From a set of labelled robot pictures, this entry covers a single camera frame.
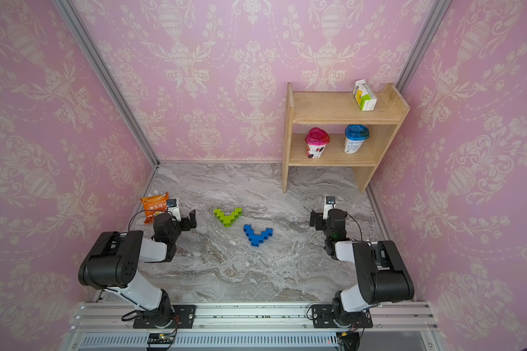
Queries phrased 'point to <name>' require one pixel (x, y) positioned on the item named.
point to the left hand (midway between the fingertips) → (184, 211)
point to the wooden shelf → (334, 153)
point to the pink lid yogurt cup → (316, 139)
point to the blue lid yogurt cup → (355, 134)
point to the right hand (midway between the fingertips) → (326, 209)
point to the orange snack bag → (154, 205)
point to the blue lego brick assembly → (256, 239)
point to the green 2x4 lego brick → (228, 219)
